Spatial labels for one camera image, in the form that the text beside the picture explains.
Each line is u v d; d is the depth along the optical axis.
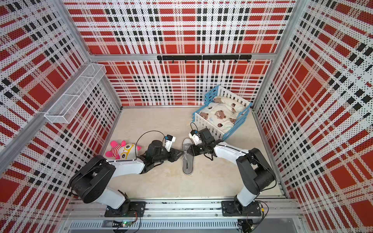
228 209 0.73
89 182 0.45
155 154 0.70
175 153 0.80
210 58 0.90
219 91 1.09
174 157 0.78
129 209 0.70
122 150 0.88
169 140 0.79
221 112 1.02
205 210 0.75
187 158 0.86
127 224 0.69
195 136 0.83
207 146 0.71
